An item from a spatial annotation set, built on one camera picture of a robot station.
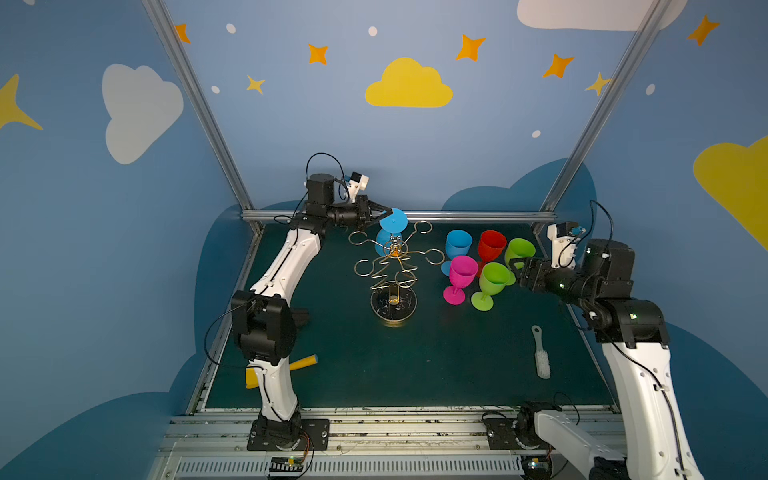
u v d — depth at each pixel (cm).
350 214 71
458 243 98
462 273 89
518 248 97
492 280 86
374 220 75
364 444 73
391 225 76
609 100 84
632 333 41
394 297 97
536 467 73
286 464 73
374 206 76
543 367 85
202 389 84
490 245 96
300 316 91
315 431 75
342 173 73
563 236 56
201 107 84
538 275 57
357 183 76
